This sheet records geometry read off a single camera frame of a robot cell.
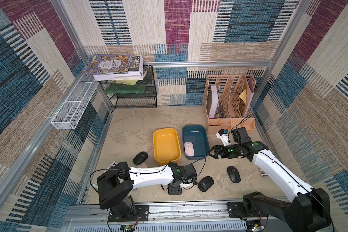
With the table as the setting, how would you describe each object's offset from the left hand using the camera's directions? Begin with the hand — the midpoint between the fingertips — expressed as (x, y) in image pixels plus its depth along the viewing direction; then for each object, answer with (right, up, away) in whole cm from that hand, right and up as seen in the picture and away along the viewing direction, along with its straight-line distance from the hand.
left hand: (175, 183), depth 82 cm
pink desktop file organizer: (+38, +49, +24) cm, 66 cm away
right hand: (+21, +18, -1) cm, 28 cm away
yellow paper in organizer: (+42, +50, +10) cm, 66 cm away
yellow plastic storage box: (-6, +17, +19) cm, 26 cm away
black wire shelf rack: (-22, +52, +37) cm, 68 cm away
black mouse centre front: (+16, +1, -2) cm, 17 cm away
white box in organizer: (+26, +47, +15) cm, 56 cm away
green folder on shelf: (-33, +56, +14) cm, 66 cm away
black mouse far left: (-22, +12, +10) cm, 26 cm away
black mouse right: (+34, +4, +2) cm, 34 cm away
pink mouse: (+9, +17, +12) cm, 22 cm away
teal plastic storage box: (+15, +25, +21) cm, 36 cm away
